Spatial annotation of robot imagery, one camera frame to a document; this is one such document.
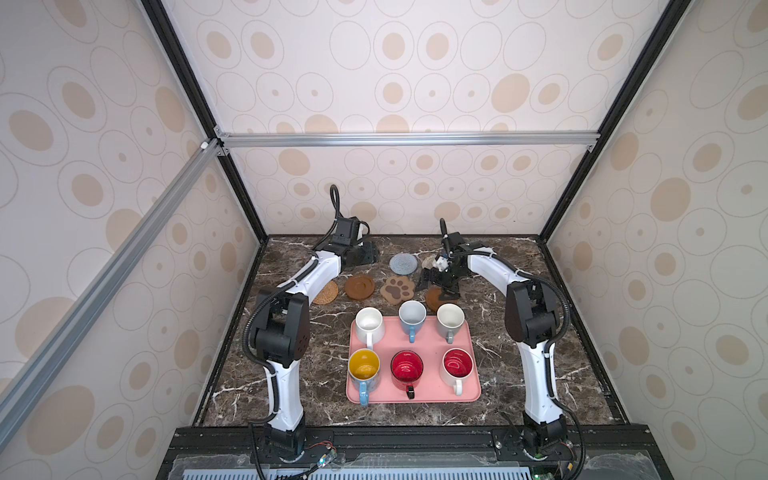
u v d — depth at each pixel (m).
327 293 1.03
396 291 1.03
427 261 1.11
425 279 0.90
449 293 0.91
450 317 0.91
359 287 1.04
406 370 0.85
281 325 0.53
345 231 0.76
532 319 0.59
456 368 0.85
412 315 0.90
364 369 0.84
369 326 0.94
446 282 0.89
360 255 0.85
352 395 0.80
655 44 0.72
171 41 0.71
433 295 1.00
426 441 0.75
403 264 1.11
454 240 0.85
